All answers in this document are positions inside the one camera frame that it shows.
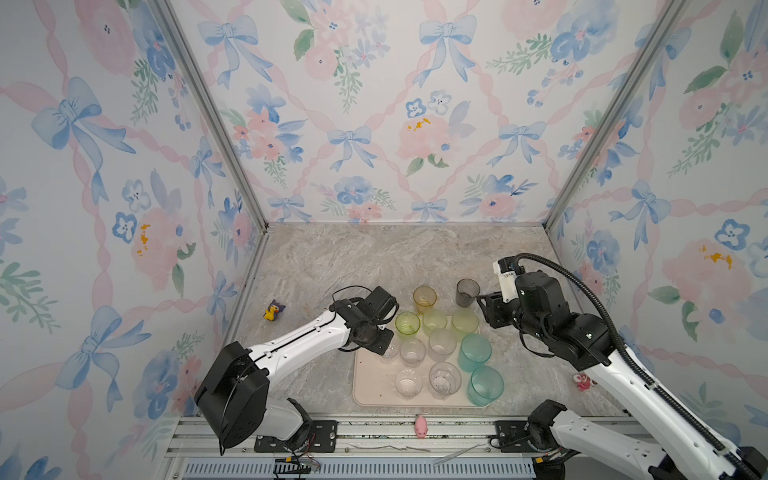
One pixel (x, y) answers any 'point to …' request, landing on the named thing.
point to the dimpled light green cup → (434, 321)
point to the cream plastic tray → (420, 369)
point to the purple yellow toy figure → (273, 309)
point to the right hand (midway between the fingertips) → (485, 294)
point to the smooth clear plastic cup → (444, 380)
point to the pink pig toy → (421, 427)
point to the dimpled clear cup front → (442, 342)
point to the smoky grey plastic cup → (466, 292)
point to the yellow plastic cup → (424, 298)
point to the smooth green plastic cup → (407, 324)
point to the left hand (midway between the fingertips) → (383, 340)
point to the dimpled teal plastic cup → (484, 386)
